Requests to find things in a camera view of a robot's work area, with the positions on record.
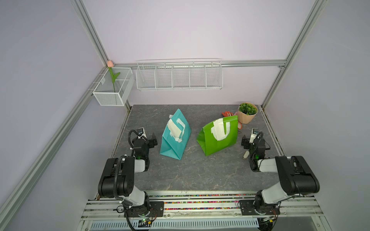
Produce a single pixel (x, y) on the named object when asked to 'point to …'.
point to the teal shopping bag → (169, 146)
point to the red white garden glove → (227, 113)
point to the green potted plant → (247, 109)
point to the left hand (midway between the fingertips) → (147, 135)
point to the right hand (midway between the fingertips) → (252, 135)
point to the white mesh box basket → (104, 93)
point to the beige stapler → (246, 154)
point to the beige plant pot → (244, 118)
